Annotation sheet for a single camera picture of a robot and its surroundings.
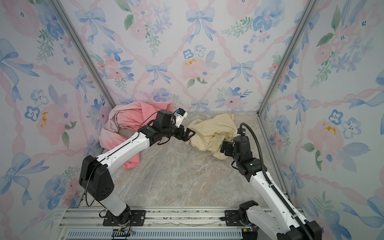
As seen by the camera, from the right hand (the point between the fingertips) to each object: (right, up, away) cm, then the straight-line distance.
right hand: (231, 142), depth 80 cm
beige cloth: (-9, +5, +17) cm, 20 cm away
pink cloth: (-59, +17, +21) cm, 65 cm away
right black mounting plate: (0, -37, -7) cm, 37 cm away
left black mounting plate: (-49, -32, -13) cm, 60 cm away
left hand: (-22, +8, +1) cm, 23 cm away
